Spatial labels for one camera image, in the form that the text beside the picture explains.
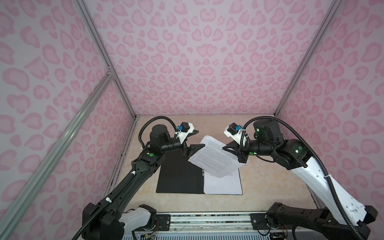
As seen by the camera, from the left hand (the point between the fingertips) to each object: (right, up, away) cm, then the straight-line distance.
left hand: (200, 136), depth 67 cm
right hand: (+10, -4, -6) cm, 13 cm away
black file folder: (-12, -24, +20) cm, 34 cm away
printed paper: (+17, -29, +19) cm, 39 cm away
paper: (+6, -12, +4) cm, 14 cm away
